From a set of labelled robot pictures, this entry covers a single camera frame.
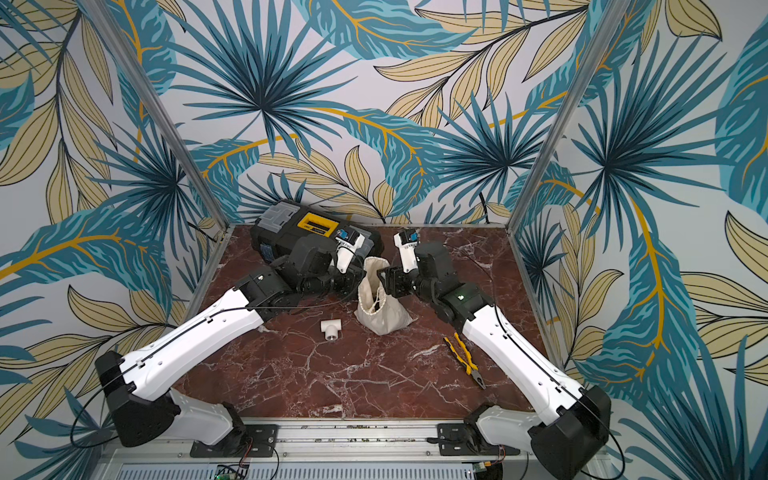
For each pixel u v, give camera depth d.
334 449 0.73
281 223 0.96
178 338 0.42
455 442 0.73
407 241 0.63
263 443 0.73
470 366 0.85
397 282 0.64
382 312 0.66
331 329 0.90
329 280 0.58
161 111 0.85
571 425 0.38
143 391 0.39
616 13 0.68
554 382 0.41
